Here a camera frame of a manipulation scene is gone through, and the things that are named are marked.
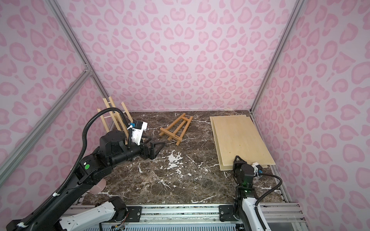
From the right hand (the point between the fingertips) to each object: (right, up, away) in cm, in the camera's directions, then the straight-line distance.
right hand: (234, 155), depth 85 cm
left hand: (-39, +11, -23) cm, 47 cm away
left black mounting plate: (-54, -27, -12) cm, 62 cm away
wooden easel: (-38, +11, +16) cm, 42 cm away
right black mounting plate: (-8, -27, -12) cm, 30 cm away
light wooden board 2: (-6, -8, +2) cm, 11 cm away
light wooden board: (+7, +10, +12) cm, 17 cm away
